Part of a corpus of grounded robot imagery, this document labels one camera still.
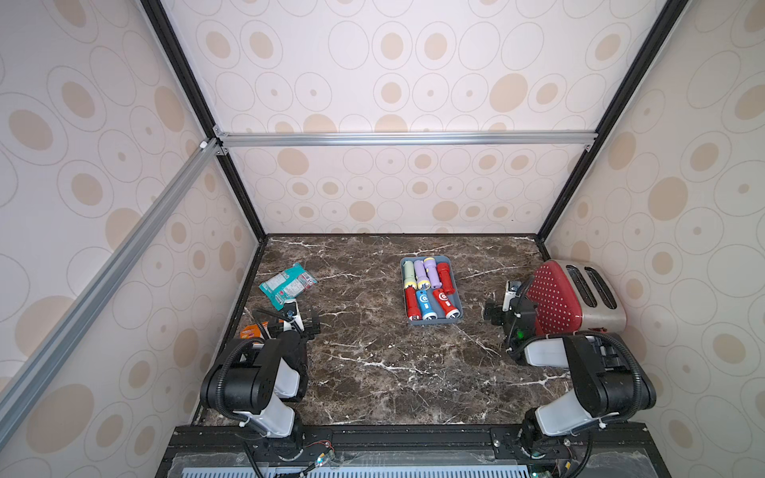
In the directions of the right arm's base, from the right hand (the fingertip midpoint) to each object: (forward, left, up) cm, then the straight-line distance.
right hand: (519, 301), depth 94 cm
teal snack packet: (+4, +77, -1) cm, 77 cm away
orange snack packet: (-13, +83, -2) cm, 84 cm away
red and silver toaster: (-6, -10, +12) cm, 17 cm away
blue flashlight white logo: (-4, +29, -1) cm, 29 cm away
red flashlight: (+10, +22, -2) cm, 24 cm away
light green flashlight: (+12, +35, -2) cm, 37 cm away
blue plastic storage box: (+4, +19, -3) cm, 20 cm away
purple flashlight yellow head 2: (+12, +27, -2) cm, 29 cm away
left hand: (-8, +66, +6) cm, 67 cm away
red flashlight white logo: (-1, +34, -2) cm, 34 cm away
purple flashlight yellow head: (+10, +31, -2) cm, 32 cm away
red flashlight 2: (-1, +23, -2) cm, 23 cm away
